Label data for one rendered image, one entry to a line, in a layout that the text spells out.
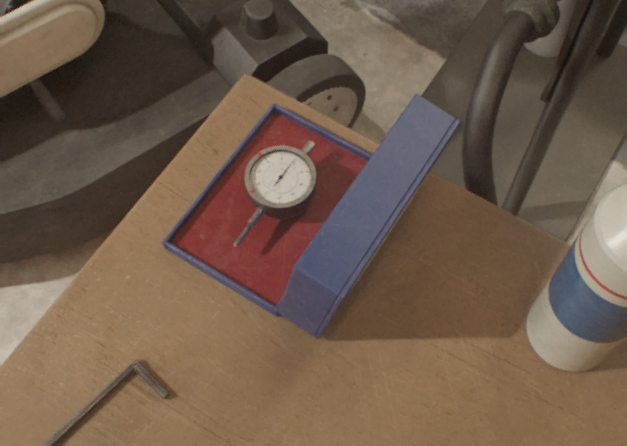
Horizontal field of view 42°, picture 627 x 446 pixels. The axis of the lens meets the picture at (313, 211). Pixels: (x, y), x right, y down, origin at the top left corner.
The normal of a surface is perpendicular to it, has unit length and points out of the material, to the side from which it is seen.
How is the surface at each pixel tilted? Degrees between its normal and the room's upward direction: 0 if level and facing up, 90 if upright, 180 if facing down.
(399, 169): 9
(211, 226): 0
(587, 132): 0
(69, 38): 90
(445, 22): 0
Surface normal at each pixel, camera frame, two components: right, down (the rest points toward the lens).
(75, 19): 0.59, 0.71
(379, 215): 0.14, -0.38
